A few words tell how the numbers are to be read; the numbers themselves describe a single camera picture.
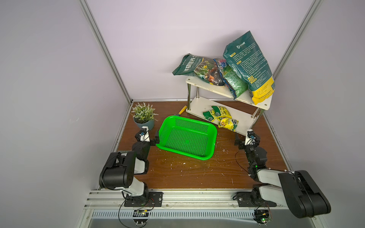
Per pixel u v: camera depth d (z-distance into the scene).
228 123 0.92
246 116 1.03
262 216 0.68
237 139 0.79
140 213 0.72
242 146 0.78
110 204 0.73
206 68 0.77
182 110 1.13
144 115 0.90
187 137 0.97
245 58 0.67
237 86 0.71
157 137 0.82
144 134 0.74
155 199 0.73
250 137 0.71
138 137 0.79
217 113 0.97
